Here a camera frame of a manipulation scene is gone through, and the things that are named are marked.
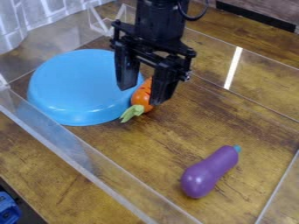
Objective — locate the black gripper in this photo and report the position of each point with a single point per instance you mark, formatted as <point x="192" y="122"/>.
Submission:
<point x="152" y="41"/>

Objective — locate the purple toy eggplant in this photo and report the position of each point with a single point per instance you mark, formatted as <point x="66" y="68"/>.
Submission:
<point x="200" y="176"/>

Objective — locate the blue round tray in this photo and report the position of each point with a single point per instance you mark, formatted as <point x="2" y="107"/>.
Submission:
<point x="74" y="88"/>

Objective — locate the orange toy carrot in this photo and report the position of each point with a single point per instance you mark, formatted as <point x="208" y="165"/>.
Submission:
<point x="140" y="105"/>

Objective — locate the white brick pattern curtain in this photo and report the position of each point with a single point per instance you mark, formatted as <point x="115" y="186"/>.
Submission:
<point x="24" y="15"/>

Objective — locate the blue object at corner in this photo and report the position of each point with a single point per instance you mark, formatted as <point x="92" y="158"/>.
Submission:
<point x="10" y="210"/>

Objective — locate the clear acrylic corner bracket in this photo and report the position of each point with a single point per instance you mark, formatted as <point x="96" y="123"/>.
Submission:
<point x="98" y="23"/>

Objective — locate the clear acrylic enclosure wall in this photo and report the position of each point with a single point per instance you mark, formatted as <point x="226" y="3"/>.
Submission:
<point x="115" y="173"/>

